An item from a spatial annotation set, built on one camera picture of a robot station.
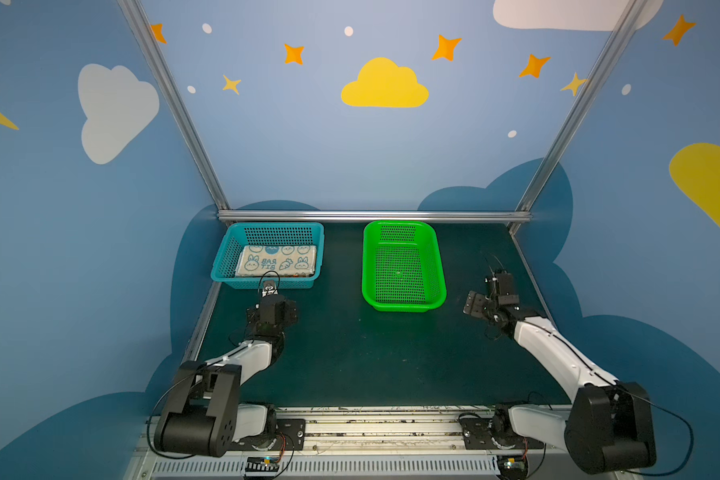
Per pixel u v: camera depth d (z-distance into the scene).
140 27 0.71
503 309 0.65
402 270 1.07
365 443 0.73
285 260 1.04
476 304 0.81
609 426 0.41
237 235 1.10
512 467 0.73
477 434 0.75
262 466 0.73
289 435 0.74
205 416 0.42
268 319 0.70
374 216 1.14
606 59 0.77
